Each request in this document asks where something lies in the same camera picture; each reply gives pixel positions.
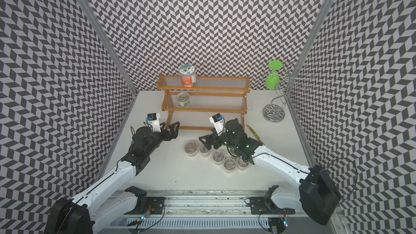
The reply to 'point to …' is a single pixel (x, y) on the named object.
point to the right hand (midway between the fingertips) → (206, 137)
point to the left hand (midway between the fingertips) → (172, 124)
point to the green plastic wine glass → (272, 79)
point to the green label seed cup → (183, 99)
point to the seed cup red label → (204, 151)
